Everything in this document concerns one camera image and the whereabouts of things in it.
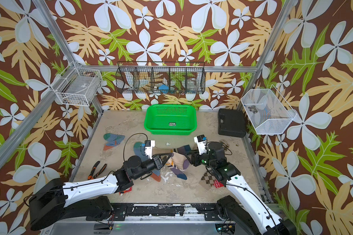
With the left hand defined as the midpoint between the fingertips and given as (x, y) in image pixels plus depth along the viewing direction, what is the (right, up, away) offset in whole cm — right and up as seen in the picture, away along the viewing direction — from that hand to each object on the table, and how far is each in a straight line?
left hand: (172, 153), depth 71 cm
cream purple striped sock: (+3, -4, +5) cm, 7 cm away
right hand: (+7, 0, +6) cm, 10 cm away
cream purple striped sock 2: (+1, -8, +1) cm, 8 cm away
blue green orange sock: (-41, +4, +28) cm, 50 cm away
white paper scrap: (-4, +1, +31) cm, 31 cm away
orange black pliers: (-49, -17, +15) cm, 54 cm away
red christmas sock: (+26, -20, +12) cm, 34 cm away
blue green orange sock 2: (-23, -3, +27) cm, 35 cm away
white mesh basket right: (+55, +22, +13) cm, 60 cm away
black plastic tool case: (+41, +16, +32) cm, 54 cm away
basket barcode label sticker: (-1, +15, +41) cm, 43 cm away
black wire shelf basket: (+5, +46, +26) cm, 53 cm away
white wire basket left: (-57, +38, +15) cm, 70 cm away
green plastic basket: (-2, +19, +44) cm, 48 cm away
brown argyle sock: (+20, -18, +13) cm, 30 cm away
